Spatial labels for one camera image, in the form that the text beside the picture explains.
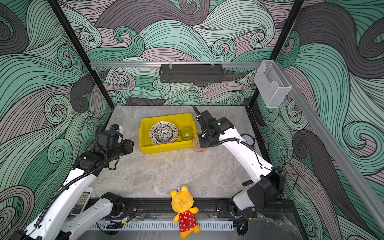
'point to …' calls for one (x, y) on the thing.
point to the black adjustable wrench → (247, 182)
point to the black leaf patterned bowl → (163, 133)
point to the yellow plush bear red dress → (182, 201)
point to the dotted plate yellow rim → (175, 135)
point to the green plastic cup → (186, 133)
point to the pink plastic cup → (196, 146)
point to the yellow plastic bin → (147, 147)
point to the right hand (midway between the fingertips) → (205, 143)
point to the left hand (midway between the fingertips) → (132, 141)
